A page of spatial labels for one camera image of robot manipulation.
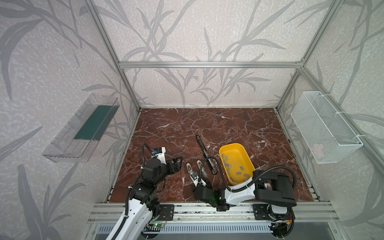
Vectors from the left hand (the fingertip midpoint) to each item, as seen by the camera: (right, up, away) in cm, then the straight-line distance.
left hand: (180, 155), depth 79 cm
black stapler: (+17, -6, +7) cm, 19 cm away
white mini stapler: (+5, -9, +5) cm, 11 cm away
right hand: (+7, -15, +5) cm, 18 cm away
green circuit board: (-11, -33, -8) cm, 36 cm away
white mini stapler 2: (+13, -11, +7) cm, 18 cm away
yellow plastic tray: (+34, -9, +10) cm, 36 cm away
